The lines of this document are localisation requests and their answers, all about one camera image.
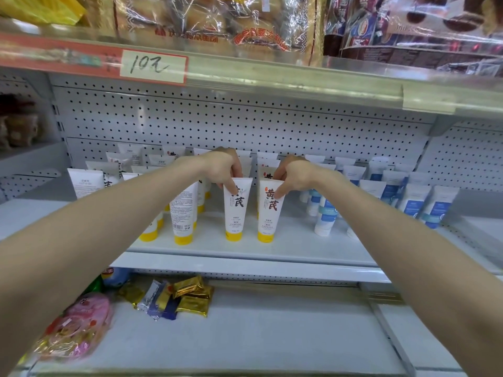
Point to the red shelf label strip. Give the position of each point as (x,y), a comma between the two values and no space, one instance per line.
(59,58)

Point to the group of blue-labelled white tubes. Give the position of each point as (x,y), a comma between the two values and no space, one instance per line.
(410,202)

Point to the row of yellow cap tubes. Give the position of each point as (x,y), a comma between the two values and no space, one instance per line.
(182,215)

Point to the blue chips bag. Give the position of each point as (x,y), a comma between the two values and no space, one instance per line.
(116,276)

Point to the person's right forearm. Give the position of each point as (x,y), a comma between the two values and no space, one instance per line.
(424,270)

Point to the brown wrapped goods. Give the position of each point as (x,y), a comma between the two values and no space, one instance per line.
(21,129)

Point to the pink snack bag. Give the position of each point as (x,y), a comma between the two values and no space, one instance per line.
(78,321)

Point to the blue snack packet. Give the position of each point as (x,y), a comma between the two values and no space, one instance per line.
(171,310)

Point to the person's left forearm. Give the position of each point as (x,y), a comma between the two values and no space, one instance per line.
(78,251)

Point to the person's right hand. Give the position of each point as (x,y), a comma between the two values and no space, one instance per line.
(302,174)

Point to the person's left hand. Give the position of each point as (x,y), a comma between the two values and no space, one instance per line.
(218,166)

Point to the black green chips bag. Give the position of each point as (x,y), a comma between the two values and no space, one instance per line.
(95,286)

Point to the white paper price tag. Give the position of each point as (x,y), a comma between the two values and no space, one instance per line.
(153,66)

